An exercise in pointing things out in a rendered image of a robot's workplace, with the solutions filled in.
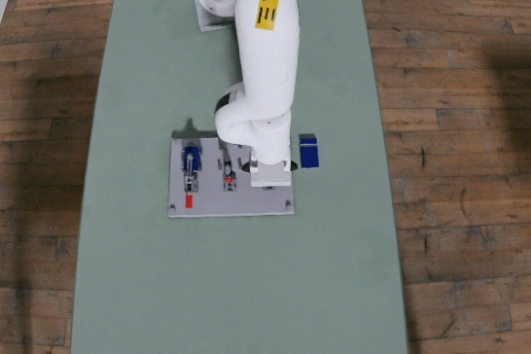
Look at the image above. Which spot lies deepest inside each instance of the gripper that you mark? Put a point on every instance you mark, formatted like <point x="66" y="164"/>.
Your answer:
<point x="252" y="164"/>

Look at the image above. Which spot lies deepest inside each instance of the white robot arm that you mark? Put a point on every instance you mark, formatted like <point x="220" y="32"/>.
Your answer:
<point x="257" y="113"/>

